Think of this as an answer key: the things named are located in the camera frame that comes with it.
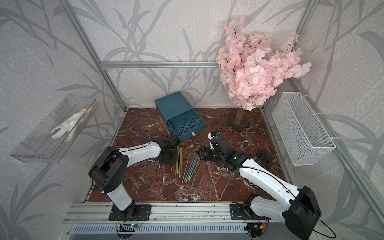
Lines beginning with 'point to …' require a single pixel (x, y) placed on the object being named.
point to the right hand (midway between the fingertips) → (200, 151)
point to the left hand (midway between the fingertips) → (174, 161)
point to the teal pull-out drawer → (186, 125)
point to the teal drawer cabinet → (172, 105)
